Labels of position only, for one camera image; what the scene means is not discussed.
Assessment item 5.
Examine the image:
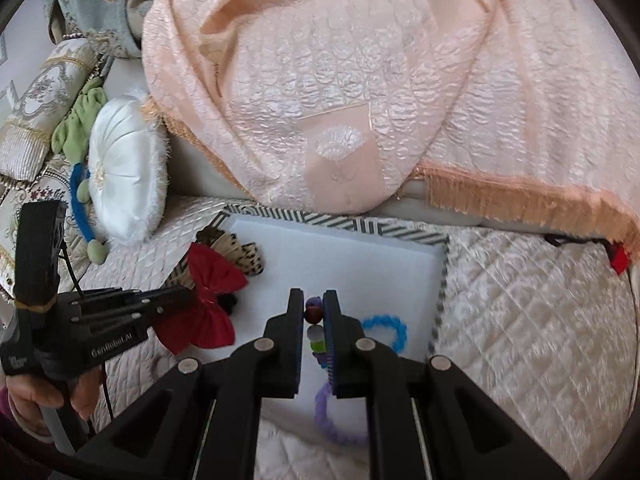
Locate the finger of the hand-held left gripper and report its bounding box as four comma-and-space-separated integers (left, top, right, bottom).
69, 295, 197, 332
59, 284, 197, 310

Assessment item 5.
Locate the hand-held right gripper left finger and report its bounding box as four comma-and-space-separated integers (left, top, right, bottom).
75, 288, 305, 480

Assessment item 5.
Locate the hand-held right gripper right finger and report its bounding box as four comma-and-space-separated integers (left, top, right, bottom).
323, 289, 571, 480

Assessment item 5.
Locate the multicoloured bead bracelet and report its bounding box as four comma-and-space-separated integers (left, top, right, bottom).
304, 296, 327, 367

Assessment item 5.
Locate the striped box with white inside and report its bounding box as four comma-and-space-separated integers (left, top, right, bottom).
165, 202, 452, 426

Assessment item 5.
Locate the red fabric bow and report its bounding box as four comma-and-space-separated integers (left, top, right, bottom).
151, 242, 250, 357

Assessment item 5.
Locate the person's left hand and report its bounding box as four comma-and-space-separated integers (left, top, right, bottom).
6, 367, 105, 434

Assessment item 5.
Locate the leopard print bow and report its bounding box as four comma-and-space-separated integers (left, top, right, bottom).
195, 226, 266, 277

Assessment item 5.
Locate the white round satin cushion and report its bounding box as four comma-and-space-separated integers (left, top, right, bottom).
87, 92, 174, 247

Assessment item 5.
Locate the green plush toy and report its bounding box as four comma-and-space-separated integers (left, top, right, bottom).
51, 77, 109, 159

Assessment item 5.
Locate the cream ornate bolster pillow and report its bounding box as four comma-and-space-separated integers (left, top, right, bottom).
0, 39, 102, 182

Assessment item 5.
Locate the cream quilted seat cover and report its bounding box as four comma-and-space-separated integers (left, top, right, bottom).
65, 195, 640, 480

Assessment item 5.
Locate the blue-grey floral cushion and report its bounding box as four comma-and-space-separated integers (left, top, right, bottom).
42, 0, 174, 59

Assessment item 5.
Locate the peach fringed throw cloth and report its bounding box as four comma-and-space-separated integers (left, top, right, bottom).
141, 0, 640, 265

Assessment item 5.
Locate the small red object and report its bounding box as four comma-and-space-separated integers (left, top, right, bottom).
608, 242, 632, 275

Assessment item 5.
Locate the thin black cable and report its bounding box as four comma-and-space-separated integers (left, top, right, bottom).
61, 237, 115, 423

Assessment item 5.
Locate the blue bead bracelet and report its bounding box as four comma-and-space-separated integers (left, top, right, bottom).
361, 313, 409, 362

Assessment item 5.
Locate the purple bead bracelet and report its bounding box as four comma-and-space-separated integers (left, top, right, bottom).
313, 379, 372, 447

